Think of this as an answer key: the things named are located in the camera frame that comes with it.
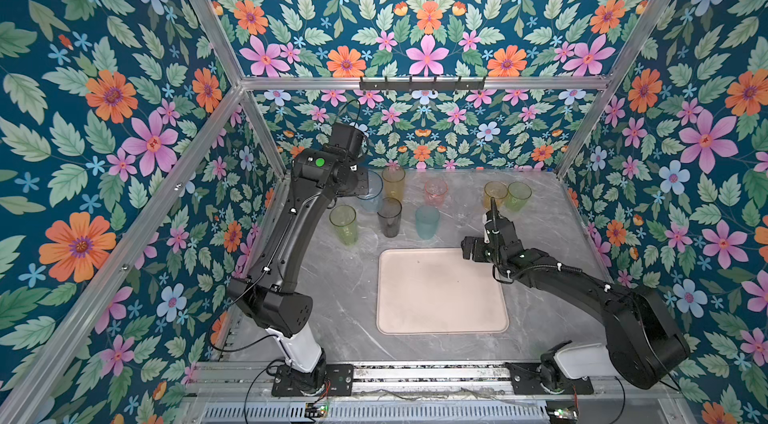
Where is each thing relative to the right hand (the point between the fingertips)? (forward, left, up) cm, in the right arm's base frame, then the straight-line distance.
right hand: (474, 242), depth 90 cm
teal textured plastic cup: (+7, +14, +3) cm, 16 cm away
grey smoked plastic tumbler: (+7, +26, +5) cm, 27 cm away
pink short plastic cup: (+24, +11, -4) cm, 26 cm away
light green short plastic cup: (+20, -19, -2) cm, 28 cm away
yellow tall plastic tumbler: (+22, +25, +3) cm, 34 cm away
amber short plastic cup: (+23, -12, -2) cm, 26 cm away
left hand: (+4, +32, +25) cm, 41 cm away
